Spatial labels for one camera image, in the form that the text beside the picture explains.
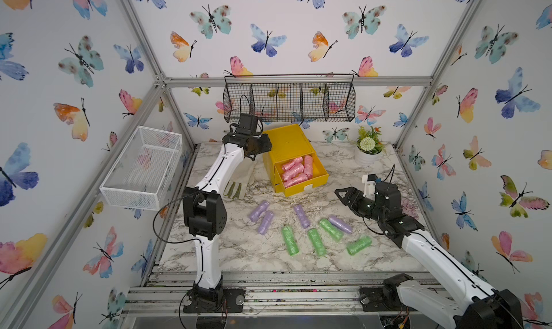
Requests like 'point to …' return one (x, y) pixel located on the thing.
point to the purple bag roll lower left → (263, 227)
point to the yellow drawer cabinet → (288, 143)
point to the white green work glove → (241, 177)
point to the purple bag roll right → (341, 224)
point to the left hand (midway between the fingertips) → (271, 142)
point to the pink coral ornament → (410, 207)
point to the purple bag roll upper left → (259, 210)
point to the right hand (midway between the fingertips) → (341, 192)
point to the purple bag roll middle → (304, 220)
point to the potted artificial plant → (369, 146)
